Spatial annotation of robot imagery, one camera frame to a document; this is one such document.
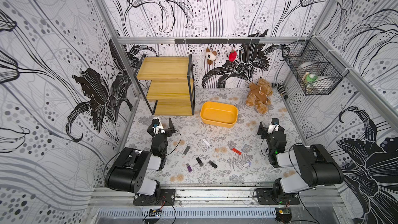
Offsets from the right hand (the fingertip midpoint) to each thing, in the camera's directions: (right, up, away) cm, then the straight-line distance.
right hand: (271, 121), depth 91 cm
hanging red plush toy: (-22, +41, +4) cm, 46 cm away
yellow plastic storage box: (-30, +3, +14) cm, 33 cm away
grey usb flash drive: (-50, -16, -2) cm, 53 cm away
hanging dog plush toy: (-35, +40, +2) cm, 53 cm away
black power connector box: (-3, -40, -21) cm, 46 cm away
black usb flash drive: (-42, -22, -7) cm, 48 cm away
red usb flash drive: (-21, -17, -3) cm, 27 cm away
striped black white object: (+20, +22, +28) cm, 41 cm away
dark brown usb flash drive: (-35, -23, -7) cm, 43 cm away
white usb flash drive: (-39, -12, +1) cm, 41 cm away
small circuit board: (-64, -41, -19) cm, 79 cm away
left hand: (-63, 0, -2) cm, 63 cm away
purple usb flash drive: (-48, -24, -9) cm, 54 cm away
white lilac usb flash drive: (-16, -23, -7) cm, 29 cm away
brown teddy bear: (-2, +16, +14) cm, 21 cm away
